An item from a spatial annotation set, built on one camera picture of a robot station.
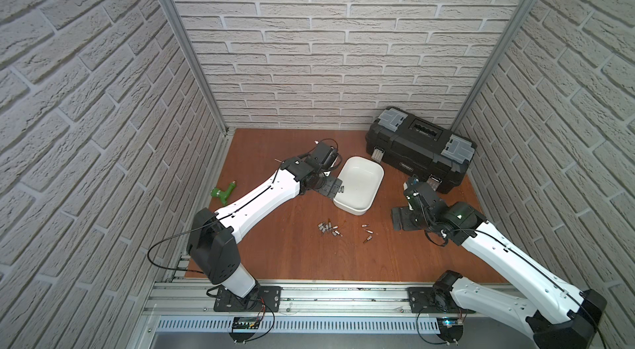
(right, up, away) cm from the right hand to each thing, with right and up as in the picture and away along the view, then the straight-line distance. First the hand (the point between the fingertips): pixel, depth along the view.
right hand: (408, 214), depth 76 cm
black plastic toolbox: (+12, +20, +15) cm, 28 cm away
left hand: (-25, +11, +5) cm, 28 cm away
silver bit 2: (-10, -9, +11) cm, 18 cm away
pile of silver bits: (-26, -8, +12) cm, 29 cm away
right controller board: (+10, -32, -6) cm, 34 cm away
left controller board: (-51, -33, -5) cm, 61 cm away
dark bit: (-11, -11, +9) cm, 18 cm away
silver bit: (-12, -8, +13) cm, 19 cm away
